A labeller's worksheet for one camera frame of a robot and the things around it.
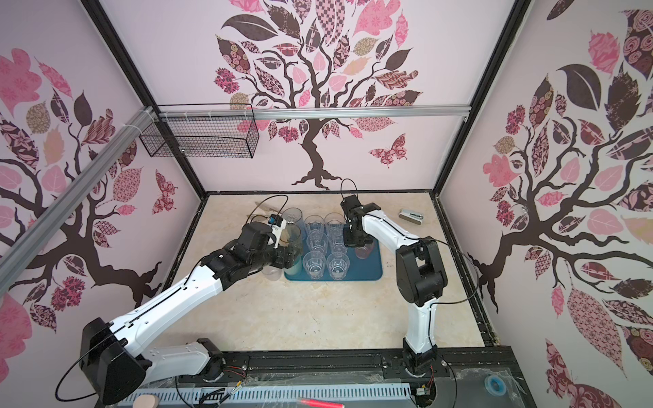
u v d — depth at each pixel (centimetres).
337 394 70
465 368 73
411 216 108
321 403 69
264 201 58
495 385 71
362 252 96
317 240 99
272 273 87
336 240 100
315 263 93
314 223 103
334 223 104
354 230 81
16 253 50
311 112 92
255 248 59
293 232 90
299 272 91
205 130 95
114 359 37
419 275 51
